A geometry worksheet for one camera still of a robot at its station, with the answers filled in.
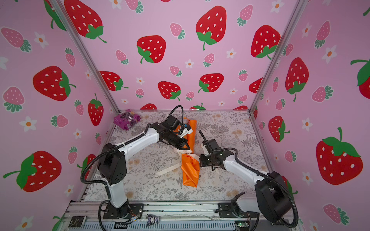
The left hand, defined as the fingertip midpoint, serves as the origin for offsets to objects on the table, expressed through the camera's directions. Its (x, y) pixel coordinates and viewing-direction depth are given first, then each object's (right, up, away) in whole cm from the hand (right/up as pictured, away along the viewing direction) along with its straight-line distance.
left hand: (190, 148), depth 82 cm
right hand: (+5, -8, +3) cm, 10 cm away
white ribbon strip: (-5, -3, +4) cm, 7 cm away
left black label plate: (-56, -34, -12) cm, 67 cm away
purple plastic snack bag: (-48, +18, +25) cm, 58 cm away
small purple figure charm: (-19, -33, -12) cm, 40 cm away
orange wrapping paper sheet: (0, -9, +1) cm, 10 cm away
